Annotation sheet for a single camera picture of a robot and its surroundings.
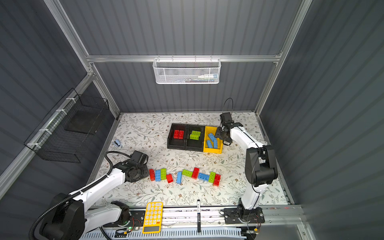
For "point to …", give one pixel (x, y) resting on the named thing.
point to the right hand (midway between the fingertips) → (222, 135)
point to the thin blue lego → (179, 178)
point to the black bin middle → (195, 145)
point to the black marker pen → (198, 215)
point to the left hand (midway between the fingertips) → (146, 173)
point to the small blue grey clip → (116, 143)
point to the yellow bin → (212, 130)
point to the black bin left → (176, 144)
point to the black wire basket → (71, 123)
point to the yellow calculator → (152, 223)
